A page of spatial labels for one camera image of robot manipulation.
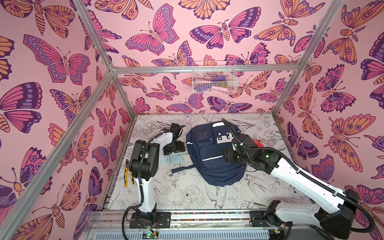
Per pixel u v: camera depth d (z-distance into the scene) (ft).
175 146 2.85
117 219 2.47
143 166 1.62
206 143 3.16
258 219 2.39
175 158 3.10
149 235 2.37
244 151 1.79
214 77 3.14
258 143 3.37
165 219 2.41
